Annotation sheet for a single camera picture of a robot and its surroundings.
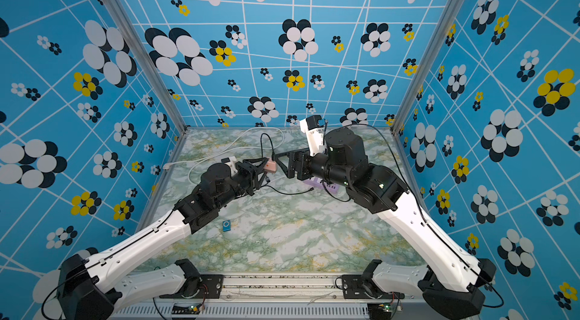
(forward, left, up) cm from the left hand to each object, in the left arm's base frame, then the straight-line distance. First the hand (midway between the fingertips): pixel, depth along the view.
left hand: (273, 160), depth 70 cm
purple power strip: (+9, -17, -28) cm, 34 cm away
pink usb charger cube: (-1, +1, -2) cm, 2 cm away
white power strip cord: (+21, +55, -32) cm, 67 cm away
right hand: (-6, -5, +10) cm, 13 cm away
